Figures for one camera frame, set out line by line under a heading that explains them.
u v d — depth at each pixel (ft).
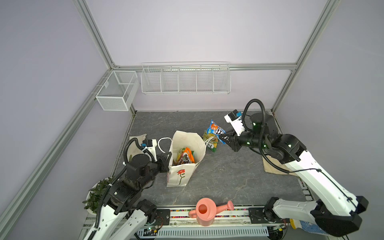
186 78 3.26
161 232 2.32
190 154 2.51
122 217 1.44
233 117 1.72
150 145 1.90
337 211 1.28
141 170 1.53
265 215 2.20
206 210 2.17
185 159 2.42
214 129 1.97
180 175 2.33
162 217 2.42
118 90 3.26
